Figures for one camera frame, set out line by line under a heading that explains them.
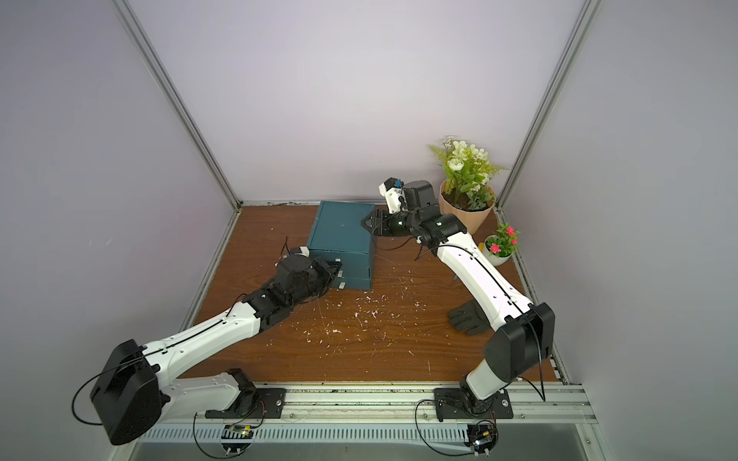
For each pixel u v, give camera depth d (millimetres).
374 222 667
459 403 723
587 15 701
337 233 817
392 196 690
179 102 879
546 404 746
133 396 392
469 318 869
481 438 707
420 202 569
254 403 684
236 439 717
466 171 899
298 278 602
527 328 413
